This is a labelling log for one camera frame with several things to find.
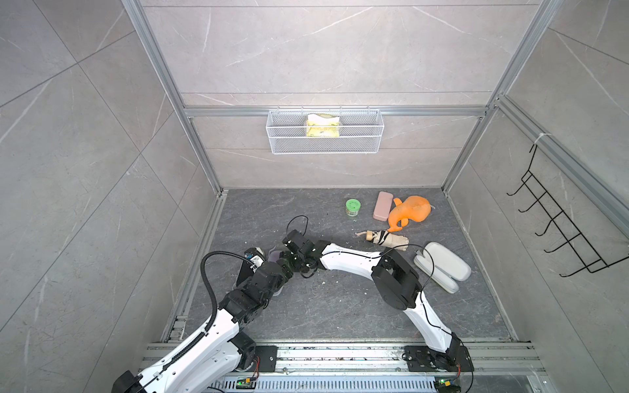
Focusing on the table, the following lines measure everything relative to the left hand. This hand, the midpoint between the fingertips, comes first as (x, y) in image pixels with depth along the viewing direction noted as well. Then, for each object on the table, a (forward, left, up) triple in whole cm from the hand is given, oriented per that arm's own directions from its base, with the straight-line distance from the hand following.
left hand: (284, 262), depth 80 cm
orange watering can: (+27, -54, -7) cm, 61 cm away
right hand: (+4, +2, -10) cm, 11 cm away
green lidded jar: (+30, -28, -9) cm, 42 cm away
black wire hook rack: (+2, -79, +20) cm, 82 cm away
